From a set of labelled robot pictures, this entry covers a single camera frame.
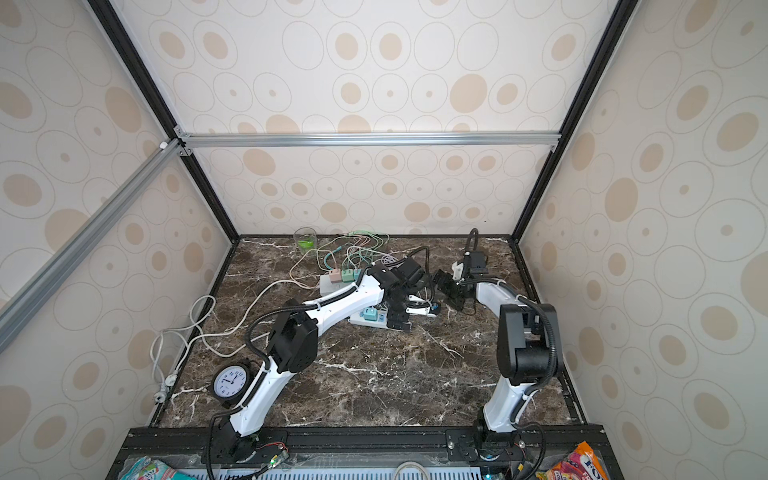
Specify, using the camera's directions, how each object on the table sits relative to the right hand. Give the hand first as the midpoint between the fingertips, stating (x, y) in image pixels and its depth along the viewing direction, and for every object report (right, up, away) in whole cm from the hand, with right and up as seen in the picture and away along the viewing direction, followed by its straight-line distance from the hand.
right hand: (446, 289), depth 96 cm
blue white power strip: (-21, -10, -2) cm, 23 cm away
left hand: (-10, -5, -5) cm, 12 cm away
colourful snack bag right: (+26, -38, -27) cm, 54 cm away
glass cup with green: (-50, +17, +15) cm, 55 cm away
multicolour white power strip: (-40, 0, +7) cm, 40 cm away
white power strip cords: (-83, -28, -10) cm, 88 cm away
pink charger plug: (-36, +4, +4) cm, 37 cm away
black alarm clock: (-61, -24, -14) cm, 67 cm away
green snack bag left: (-72, -39, -27) cm, 86 cm away
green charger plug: (-32, +4, +4) cm, 33 cm away
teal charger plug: (-24, -7, -4) cm, 25 cm away
